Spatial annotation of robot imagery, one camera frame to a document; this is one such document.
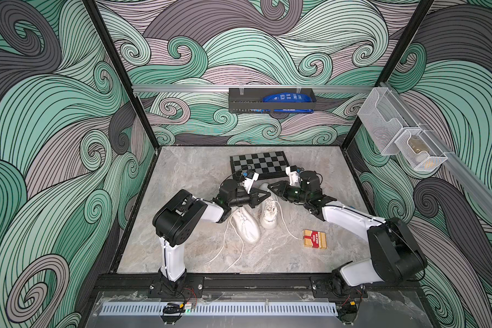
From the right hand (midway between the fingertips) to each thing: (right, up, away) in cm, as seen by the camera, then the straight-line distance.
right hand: (271, 186), depth 86 cm
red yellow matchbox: (+18, -22, -2) cm, 28 cm away
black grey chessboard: (0, +9, +21) cm, 23 cm away
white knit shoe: (-1, -12, -1) cm, 12 cm away
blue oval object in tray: (+9, +41, +7) cm, 42 cm away
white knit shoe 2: (-10, -17, +1) cm, 20 cm away
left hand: (0, -2, -2) cm, 3 cm away
